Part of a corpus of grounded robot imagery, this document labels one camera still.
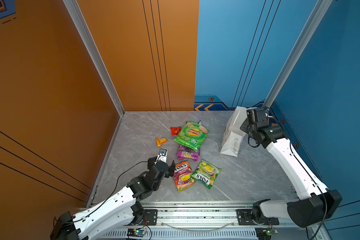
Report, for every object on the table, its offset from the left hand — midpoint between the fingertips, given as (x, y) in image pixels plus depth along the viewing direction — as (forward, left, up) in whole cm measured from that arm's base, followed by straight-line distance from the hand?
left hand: (166, 159), depth 80 cm
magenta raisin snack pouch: (+7, -9, -6) cm, 13 cm away
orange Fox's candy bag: (-6, -9, -9) cm, 14 cm away
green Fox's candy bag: (-4, -22, -10) cm, 24 cm away
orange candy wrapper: (+20, +8, -12) cm, 24 cm away
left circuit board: (-31, +13, -14) cm, 37 cm away
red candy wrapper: (+27, -3, -10) cm, 29 cm away
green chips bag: (+20, -15, -5) cm, 25 cm away
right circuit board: (-31, -49, -14) cm, 60 cm away
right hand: (+14, -42, +14) cm, 46 cm away
